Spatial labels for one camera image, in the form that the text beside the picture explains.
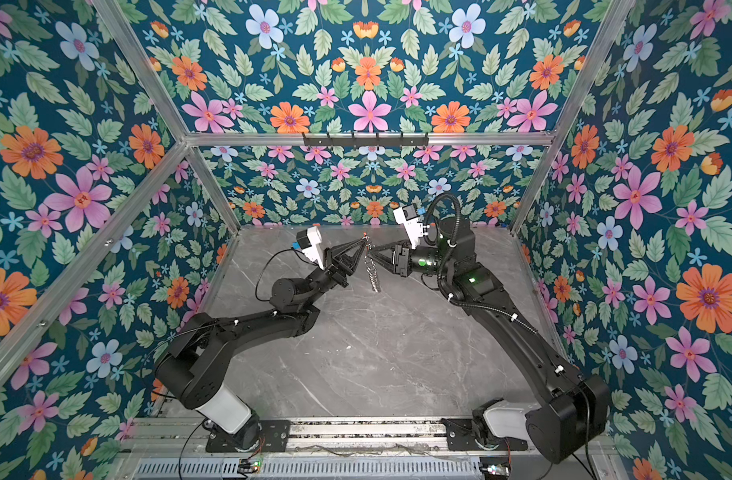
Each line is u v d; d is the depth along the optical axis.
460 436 0.73
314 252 0.62
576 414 0.38
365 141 0.93
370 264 0.65
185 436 0.75
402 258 0.57
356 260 0.65
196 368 0.45
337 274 0.62
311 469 0.77
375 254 0.63
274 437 0.73
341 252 0.64
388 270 0.61
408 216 0.59
